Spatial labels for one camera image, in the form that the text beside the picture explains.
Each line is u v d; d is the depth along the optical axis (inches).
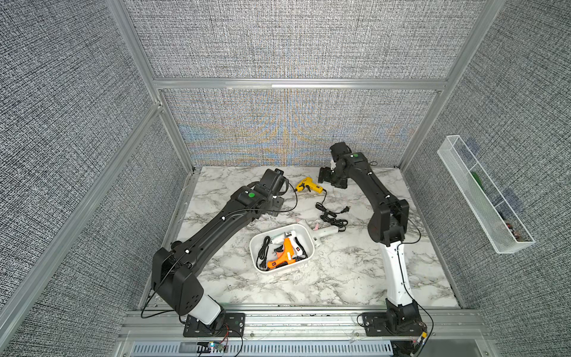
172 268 16.2
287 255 32.9
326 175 35.3
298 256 33.8
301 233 36.5
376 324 28.8
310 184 43.3
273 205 27.8
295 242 34.5
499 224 25.1
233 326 28.9
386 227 24.3
